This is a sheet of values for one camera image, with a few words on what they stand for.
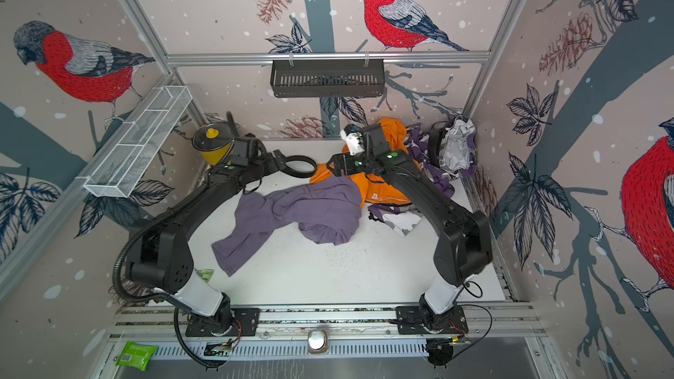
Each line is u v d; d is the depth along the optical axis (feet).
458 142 3.85
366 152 2.08
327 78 3.49
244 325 2.39
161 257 1.46
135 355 2.24
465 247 1.43
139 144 2.56
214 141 3.62
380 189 3.39
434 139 3.38
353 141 2.44
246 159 2.25
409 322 2.38
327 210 2.88
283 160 2.71
